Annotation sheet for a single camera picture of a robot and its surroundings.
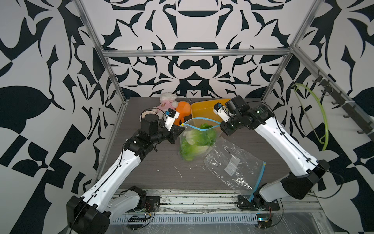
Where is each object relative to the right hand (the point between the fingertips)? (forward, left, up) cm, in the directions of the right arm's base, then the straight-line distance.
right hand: (222, 124), depth 74 cm
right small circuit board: (-38, -19, -27) cm, 50 cm away
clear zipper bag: (-3, +15, +5) cm, 17 cm away
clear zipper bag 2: (-13, -10, -25) cm, 30 cm away
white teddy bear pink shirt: (+32, +33, -17) cm, 49 cm away
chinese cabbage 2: (-6, +8, -3) cm, 11 cm away
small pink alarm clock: (+28, +48, -23) cm, 59 cm away
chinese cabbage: (-7, +17, -15) cm, 24 cm away
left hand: (-2, +20, +2) cm, 20 cm away
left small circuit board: (-39, +43, -27) cm, 64 cm away
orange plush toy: (+26, +20, -18) cm, 37 cm away
